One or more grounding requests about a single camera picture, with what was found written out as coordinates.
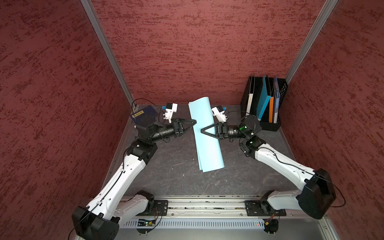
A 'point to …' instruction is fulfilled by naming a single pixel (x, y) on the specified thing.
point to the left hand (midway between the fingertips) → (194, 126)
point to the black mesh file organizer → (249, 101)
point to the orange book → (271, 110)
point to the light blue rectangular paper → (208, 149)
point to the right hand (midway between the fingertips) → (200, 137)
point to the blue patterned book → (276, 100)
